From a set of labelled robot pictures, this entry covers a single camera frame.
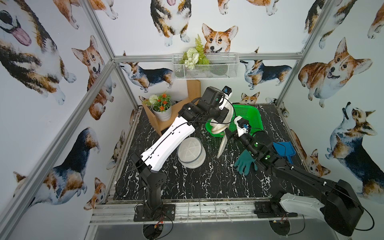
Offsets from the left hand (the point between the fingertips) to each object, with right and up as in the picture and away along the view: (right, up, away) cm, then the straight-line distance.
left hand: (222, 105), depth 71 cm
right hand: (+6, -5, +2) cm, 8 cm away
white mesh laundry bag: (-2, -11, -4) cm, 12 cm away
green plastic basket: (+27, -3, +41) cm, 49 cm away
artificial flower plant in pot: (-35, +1, +21) cm, 41 cm away
